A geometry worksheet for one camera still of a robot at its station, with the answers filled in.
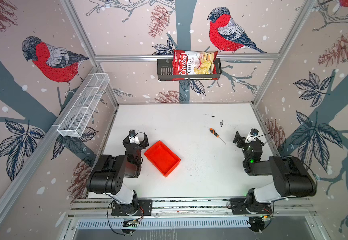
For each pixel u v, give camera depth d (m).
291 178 0.45
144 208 0.73
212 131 1.03
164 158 0.87
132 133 0.77
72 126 0.69
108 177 0.44
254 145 0.71
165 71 0.95
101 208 0.75
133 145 0.80
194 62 0.88
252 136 0.77
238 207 0.73
